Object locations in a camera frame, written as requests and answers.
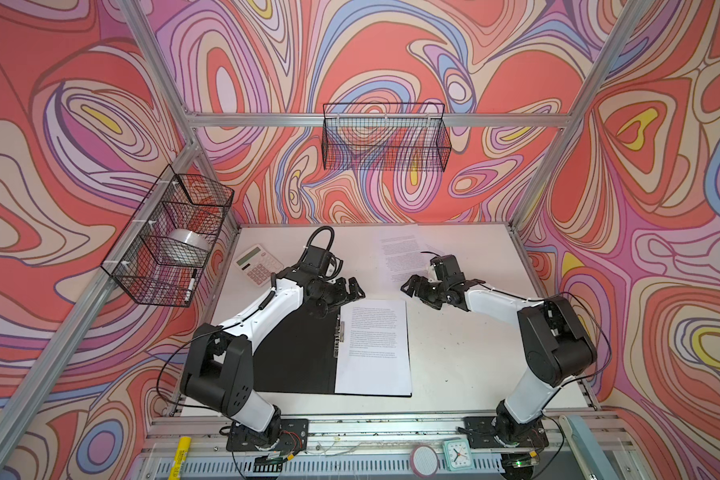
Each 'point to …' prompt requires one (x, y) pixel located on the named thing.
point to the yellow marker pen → (183, 448)
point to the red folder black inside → (299, 359)
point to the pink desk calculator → (257, 264)
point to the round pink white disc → (424, 461)
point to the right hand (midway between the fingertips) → (411, 297)
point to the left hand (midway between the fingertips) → (356, 298)
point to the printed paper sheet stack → (375, 354)
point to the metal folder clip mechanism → (339, 335)
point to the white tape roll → (195, 238)
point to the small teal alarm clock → (458, 454)
